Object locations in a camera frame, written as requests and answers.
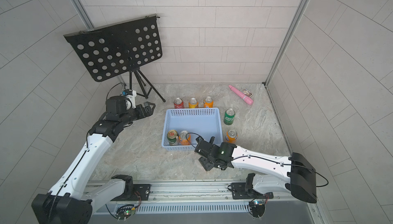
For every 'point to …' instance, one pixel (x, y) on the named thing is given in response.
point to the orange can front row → (184, 139)
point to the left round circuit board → (125, 213)
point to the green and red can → (171, 136)
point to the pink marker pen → (245, 98)
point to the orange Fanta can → (231, 135)
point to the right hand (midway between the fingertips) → (207, 161)
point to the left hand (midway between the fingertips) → (152, 104)
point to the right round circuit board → (258, 208)
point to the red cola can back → (178, 103)
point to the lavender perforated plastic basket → (203, 122)
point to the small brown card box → (246, 92)
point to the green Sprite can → (229, 116)
